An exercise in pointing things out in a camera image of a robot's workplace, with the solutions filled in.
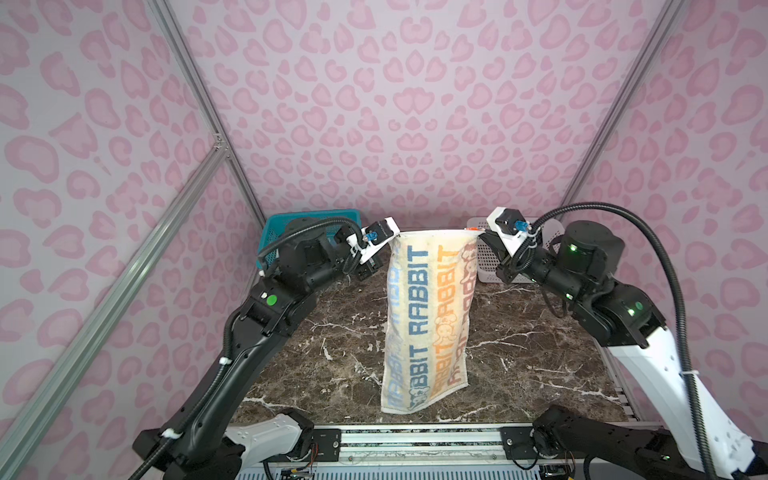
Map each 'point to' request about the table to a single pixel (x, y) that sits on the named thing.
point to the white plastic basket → (555, 230)
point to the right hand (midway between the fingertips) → (486, 227)
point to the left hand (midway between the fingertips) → (386, 223)
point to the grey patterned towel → (429, 315)
